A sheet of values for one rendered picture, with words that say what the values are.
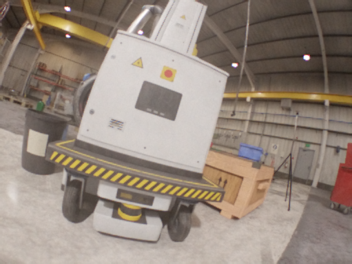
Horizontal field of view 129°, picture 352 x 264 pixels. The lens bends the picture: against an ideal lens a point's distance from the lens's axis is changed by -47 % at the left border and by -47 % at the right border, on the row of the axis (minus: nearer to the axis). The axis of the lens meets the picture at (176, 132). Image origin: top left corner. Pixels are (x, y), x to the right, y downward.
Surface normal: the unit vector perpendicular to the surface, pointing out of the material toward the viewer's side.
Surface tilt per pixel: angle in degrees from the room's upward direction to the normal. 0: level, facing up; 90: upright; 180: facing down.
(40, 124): 93
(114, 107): 90
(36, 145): 93
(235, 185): 90
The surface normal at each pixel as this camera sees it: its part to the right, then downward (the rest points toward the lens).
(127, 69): 0.28, 0.03
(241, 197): -0.69, -0.24
